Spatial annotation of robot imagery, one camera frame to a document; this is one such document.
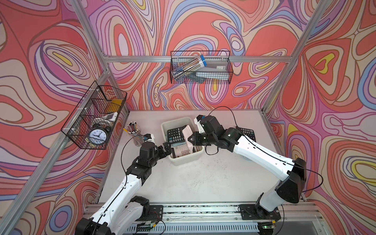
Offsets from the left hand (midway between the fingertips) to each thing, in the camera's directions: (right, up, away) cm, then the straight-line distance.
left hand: (166, 145), depth 81 cm
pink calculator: (+12, +8, -6) cm, 16 cm away
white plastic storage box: (+12, -7, -2) cm, 14 cm away
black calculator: (+4, +5, +14) cm, 15 cm away
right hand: (+14, +3, -7) cm, 16 cm away
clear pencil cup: (-23, +9, +11) cm, 27 cm away
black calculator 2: (+56, +6, +23) cm, 61 cm away
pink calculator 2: (+6, -5, +10) cm, 12 cm away
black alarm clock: (-30, +7, -14) cm, 33 cm away
